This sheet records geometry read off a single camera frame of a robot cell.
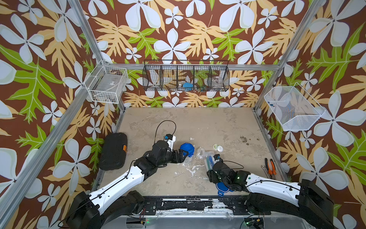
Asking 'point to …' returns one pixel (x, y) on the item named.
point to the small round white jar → (220, 148)
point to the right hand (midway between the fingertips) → (209, 173)
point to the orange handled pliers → (273, 171)
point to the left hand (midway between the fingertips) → (184, 151)
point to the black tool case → (113, 151)
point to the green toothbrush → (210, 161)
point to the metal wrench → (266, 171)
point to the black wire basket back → (197, 76)
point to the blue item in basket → (188, 85)
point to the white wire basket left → (106, 84)
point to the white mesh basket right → (294, 109)
